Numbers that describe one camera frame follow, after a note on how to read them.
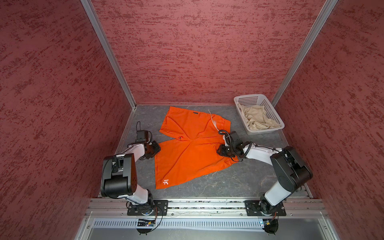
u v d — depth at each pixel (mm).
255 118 1095
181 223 710
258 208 736
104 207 757
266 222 720
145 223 719
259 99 1168
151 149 835
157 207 743
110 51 875
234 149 723
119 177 448
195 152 934
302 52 874
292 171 485
